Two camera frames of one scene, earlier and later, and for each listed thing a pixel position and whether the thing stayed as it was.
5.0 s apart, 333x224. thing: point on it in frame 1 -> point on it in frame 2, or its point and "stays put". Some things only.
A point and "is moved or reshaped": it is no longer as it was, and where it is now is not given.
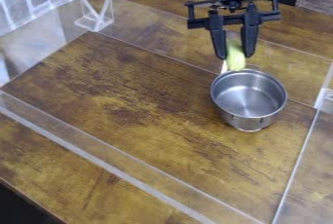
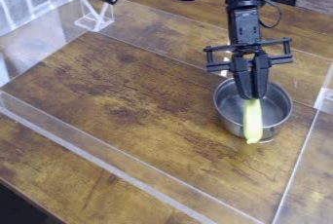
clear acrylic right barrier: [323, 101] stays put
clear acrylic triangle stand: [95, 20] stays put
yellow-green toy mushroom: [235, 56] is moved or reshaped
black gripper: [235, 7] -> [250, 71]
